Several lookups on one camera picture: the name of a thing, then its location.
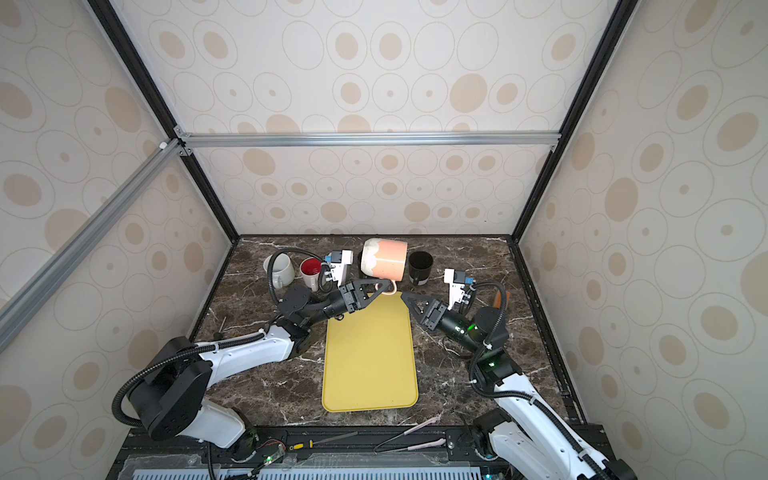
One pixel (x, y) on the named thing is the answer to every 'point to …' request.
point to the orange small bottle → (497, 299)
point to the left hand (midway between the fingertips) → (391, 290)
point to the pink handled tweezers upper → (409, 431)
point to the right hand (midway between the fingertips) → (406, 300)
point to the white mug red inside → (310, 268)
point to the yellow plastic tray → (370, 356)
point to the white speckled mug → (283, 271)
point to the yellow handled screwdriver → (311, 443)
